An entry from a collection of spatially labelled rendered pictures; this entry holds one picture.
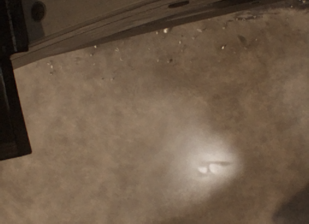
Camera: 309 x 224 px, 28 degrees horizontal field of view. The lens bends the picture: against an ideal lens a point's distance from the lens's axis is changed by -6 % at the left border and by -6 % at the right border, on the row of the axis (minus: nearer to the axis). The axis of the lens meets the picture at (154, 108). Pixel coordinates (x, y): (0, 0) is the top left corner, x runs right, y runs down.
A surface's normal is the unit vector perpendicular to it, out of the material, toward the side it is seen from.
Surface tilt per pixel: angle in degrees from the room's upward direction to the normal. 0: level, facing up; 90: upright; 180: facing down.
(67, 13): 38
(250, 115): 0
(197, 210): 0
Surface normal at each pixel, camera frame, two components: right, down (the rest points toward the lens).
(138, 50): 0.11, -0.02
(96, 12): -0.51, 0.13
